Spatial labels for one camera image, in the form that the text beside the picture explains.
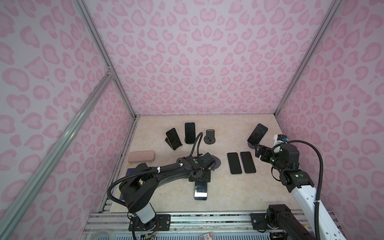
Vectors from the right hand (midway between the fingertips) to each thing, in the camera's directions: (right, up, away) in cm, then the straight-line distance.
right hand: (262, 146), depth 77 cm
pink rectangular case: (-70, -9, +20) cm, 73 cm away
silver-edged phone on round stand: (-2, -12, +16) cm, 20 cm away
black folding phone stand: (-55, 0, +29) cm, 63 cm away
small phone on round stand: (+4, +5, +15) cm, 17 cm away
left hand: (-29, -18, +7) cm, 34 cm away
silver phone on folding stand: (-38, +6, +21) cm, 44 cm away
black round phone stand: (-25, +2, +25) cm, 35 cm away
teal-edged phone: (-31, -25, +5) cm, 40 cm away
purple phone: (-10, -12, +16) cm, 23 cm away
